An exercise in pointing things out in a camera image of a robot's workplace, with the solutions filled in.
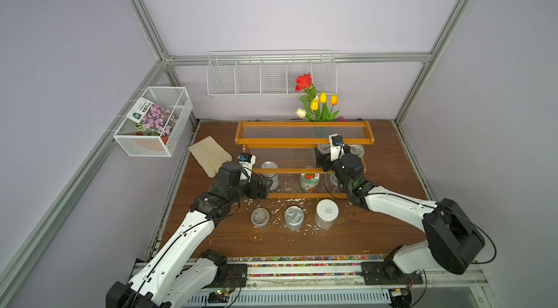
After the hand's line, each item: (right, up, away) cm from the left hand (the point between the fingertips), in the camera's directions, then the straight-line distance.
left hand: (261, 181), depth 77 cm
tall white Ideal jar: (+24, -12, +1) cm, 27 cm away
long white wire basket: (+1, +45, +21) cm, 50 cm away
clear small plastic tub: (-1, -14, +4) cm, 15 cm away
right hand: (+25, +13, +7) cm, 29 cm away
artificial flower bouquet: (+21, +27, +10) cm, 36 cm away
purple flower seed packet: (-37, +22, -4) cm, 44 cm away
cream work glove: (-29, +8, +28) cm, 41 cm away
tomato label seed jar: (+18, -2, +9) cm, 21 cm away
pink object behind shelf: (+40, +27, +47) cm, 67 cm away
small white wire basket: (-44, +14, -3) cm, 46 cm away
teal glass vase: (+26, +20, +17) cm, 37 cm away
